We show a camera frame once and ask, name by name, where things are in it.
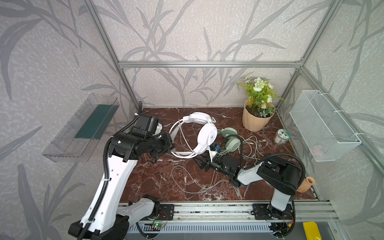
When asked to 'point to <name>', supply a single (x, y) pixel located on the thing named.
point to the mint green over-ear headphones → (233, 142)
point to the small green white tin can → (282, 136)
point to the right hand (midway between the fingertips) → (196, 150)
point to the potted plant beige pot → (259, 109)
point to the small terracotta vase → (306, 184)
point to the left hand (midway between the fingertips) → (178, 141)
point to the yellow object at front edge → (311, 231)
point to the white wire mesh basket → (329, 136)
